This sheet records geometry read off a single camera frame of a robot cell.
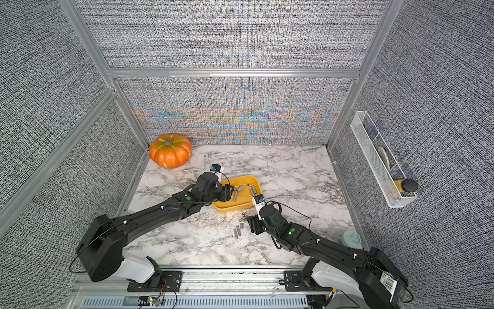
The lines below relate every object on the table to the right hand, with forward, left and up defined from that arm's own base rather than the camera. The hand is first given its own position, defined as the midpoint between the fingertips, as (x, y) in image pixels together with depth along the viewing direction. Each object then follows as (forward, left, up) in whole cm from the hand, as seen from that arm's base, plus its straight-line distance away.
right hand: (252, 210), depth 82 cm
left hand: (+9, +8, +5) cm, 13 cm away
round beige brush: (+13, -48, +23) cm, 55 cm away
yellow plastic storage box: (+17, +3, -11) cm, 21 cm away
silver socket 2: (+18, +5, -11) cm, 22 cm away
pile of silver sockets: (-5, +6, -10) cm, 13 cm away
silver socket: (+15, -1, -10) cm, 18 cm away
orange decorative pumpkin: (+34, +43, +1) cm, 54 cm away
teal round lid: (-12, -38, 0) cm, 40 cm away
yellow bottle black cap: (-2, -49, +24) cm, 54 cm away
